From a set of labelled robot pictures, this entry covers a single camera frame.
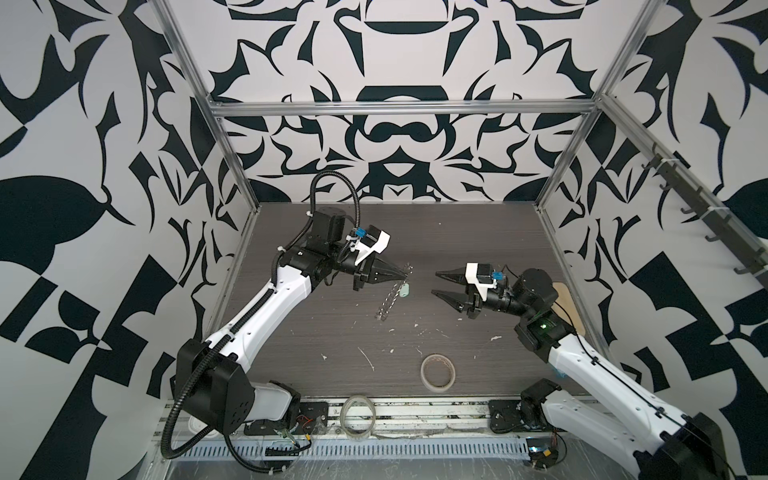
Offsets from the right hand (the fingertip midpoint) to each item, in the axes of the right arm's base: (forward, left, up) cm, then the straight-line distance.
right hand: (440, 283), depth 65 cm
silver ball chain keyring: (-5, +13, -5) cm, 14 cm away
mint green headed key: (0, +8, -3) cm, 8 cm away
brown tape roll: (-14, +1, -28) cm, 31 cm away
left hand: (+2, +7, +2) cm, 7 cm away
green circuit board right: (-28, -24, -31) cm, 48 cm away
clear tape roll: (-20, +19, -30) cm, 41 cm away
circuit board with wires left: (-21, +31, -27) cm, 46 cm away
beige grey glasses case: (+7, -43, -29) cm, 52 cm away
